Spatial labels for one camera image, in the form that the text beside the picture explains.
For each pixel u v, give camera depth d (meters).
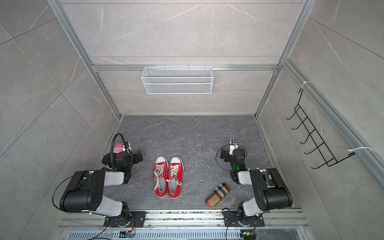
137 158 0.85
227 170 0.90
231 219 0.73
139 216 0.74
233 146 0.80
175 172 0.84
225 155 0.84
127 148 0.80
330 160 0.58
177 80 1.00
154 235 0.70
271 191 0.45
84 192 0.45
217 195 0.78
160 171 0.82
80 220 0.75
